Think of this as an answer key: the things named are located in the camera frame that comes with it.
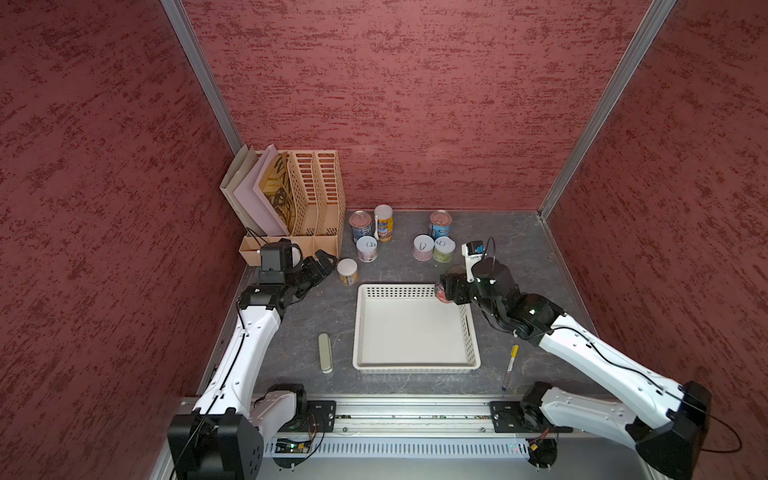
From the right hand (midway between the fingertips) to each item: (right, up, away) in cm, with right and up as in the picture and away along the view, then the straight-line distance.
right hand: (453, 281), depth 76 cm
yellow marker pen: (+19, -22, +8) cm, 31 cm away
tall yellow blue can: (-19, +17, +27) cm, 37 cm away
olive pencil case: (-35, -21, +6) cm, 41 cm away
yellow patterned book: (-55, +27, +20) cm, 65 cm away
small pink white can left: (-25, +7, +27) cm, 37 cm away
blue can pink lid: (-27, +16, +27) cm, 42 cm away
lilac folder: (-59, +24, +13) cm, 65 cm away
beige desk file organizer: (-45, +19, +40) cm, 63 cm away
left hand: (-34, +2, +3) cm, 34 cm away
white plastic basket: (-13, -17, +13) cm, 25 cm away
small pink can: (-5, +8, +27) cm, 28 cm away
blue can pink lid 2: (+1, +16, +28) cm, 32 cm away
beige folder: (-65, +28, +11) cm, 71 cm away
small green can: (+2, +8, +27) cm, 28 cm away
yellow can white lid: (-31, +1, +19) cm, 36 cm away
